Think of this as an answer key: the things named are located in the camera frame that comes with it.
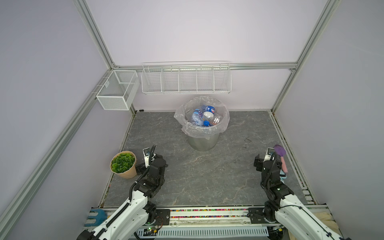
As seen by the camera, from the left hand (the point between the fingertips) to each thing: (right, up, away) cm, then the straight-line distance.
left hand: (148, 159), depth 81 cm
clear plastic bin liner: (+18, +23, +2) cm, 29 cm away
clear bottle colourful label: (+27, +23, +1) cm, 36 cm away
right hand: (+67, 0, +1) cm, 67 cm away
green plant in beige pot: (-13, -3, 0) cm, 13 cm away
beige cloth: (+92, -28, -7) cm, 97 cm away
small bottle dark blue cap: (+33, +24, 0) cm, 41 cm away
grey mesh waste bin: (+31, +6, +12) cm, 34 cm away
